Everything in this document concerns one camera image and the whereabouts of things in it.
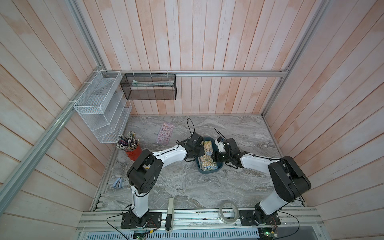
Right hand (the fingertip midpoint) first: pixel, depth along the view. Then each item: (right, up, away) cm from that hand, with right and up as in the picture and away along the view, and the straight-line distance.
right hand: (210, 155), depth 94 cm
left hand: (-6, +1, -1) cm, 6 cm away
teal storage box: (+3, +4, +1) cm, 5 cm away
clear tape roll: (+10, -25, -20) cm, 34 cm away
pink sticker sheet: (-31, +14, +14) cm, 37 cm away
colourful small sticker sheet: (-4, -3, -4) cm, 6 cm away
